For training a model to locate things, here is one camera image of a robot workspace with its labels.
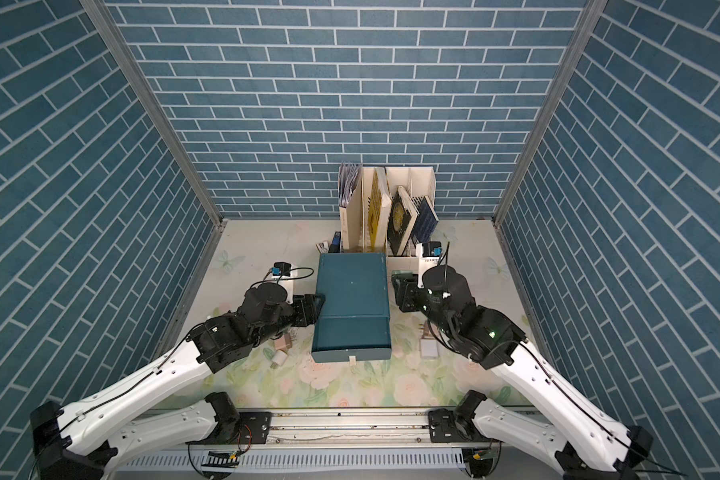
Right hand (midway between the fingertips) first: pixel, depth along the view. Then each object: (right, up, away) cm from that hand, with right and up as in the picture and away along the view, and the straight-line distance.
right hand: (403, 278), depth 67 cm
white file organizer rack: (+9, +30, +37) cm, 49 cm away
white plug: (+9, -22, +18) cm, 30 cm away
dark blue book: (+11, +16, +34) cm, 39 cm away
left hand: (-19, -6, +6) cm, 21 cm away
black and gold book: (+3, +18, +32) cm, 37 cm away
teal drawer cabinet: (-12, -8, +3) cm, 15 cm away
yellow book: (-5, +19, +24) cm, 31 cm away
